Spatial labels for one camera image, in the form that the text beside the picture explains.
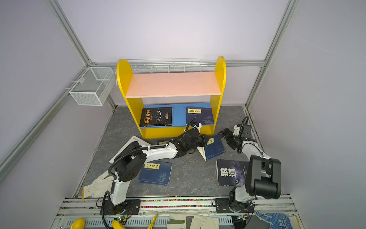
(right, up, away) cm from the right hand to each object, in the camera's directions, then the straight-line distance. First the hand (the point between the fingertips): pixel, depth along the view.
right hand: (223, 137), depth 92 cm
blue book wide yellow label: (-14, +15, +3) cm, 20 cm away
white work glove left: (-74, -27, -11) cm, 80 cm away
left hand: (-9, -1, -7) cm, 11 cm away
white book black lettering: (-60, -2, +4) cm, 61 cm away
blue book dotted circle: (-41, -4, +4) cm, 41 cm away
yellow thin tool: (-41, -38, -25) cm, 61 cm away
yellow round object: (-74, -37, -26) cm, 87 cm away
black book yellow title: (-44, +14, +2) cm, 46 cm away
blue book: (-6, -6, -3) cm, 9 cm away
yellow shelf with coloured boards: (-46, +26, +33) cm, 62 cm away
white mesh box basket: (-88, +33, +2) cm, 94 cm away
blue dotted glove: (+22, -38, -22) cm, 49 cm away
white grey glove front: (-21, -38, -23) cm, 49 cm away
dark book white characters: (+3, -20, -8) cm, 22 cm away
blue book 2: (-43, -20, -8) cm, 48 cm away
